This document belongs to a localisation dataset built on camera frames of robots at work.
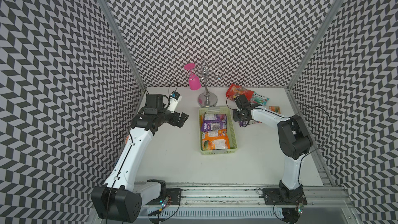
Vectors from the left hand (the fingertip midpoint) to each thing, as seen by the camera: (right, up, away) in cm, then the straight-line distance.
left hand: (178, 113), depth 76 cm
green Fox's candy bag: (+50, +8, +32) cm, 60 cm away
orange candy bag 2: (+19, -15, +8) cm, 25 cm away
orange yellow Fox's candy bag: (+10, -6, +22) cm, 25 cm away
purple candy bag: (+19, -7, +17) cm, 26 cm away
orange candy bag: (+60, +1, +26) cm, 65 cm away
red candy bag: (+34, +13, +33) cm, 49 cm away
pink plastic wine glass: (+6, +20, +25) cm, 32 cm away
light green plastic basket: (+21, 0, +22) cm, 31 cm away
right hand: (+34, -4, +22) cm, 41 cm away
